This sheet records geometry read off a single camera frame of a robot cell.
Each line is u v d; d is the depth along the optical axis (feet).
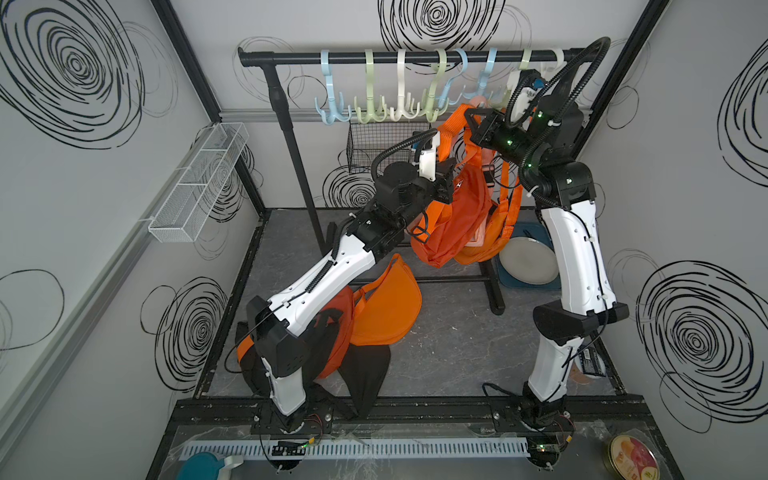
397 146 1.34
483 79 2.90
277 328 1.39
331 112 1.95
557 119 1.38
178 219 2.35
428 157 1.77
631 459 2.15
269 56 2.63
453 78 2.82
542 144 1.50
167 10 2.32
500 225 2.58
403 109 1.96
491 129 1.73
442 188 1.84
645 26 2.42
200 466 2.05
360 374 2.60
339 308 2.78
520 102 1.75
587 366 2.47
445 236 2.47
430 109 1.96
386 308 2.97
